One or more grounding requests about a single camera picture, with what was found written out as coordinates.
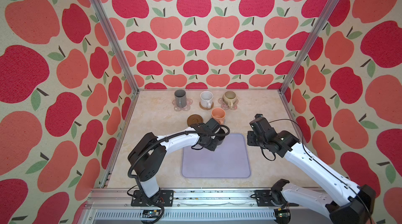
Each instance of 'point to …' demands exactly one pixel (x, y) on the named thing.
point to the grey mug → (181, 98)
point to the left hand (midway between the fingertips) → (216, 147)
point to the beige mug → (229, 98)
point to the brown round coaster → (194, 119)
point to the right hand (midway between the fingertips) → (254, 135)
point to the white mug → (206, 98)
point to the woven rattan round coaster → (205, 108)
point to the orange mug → (219, 114)
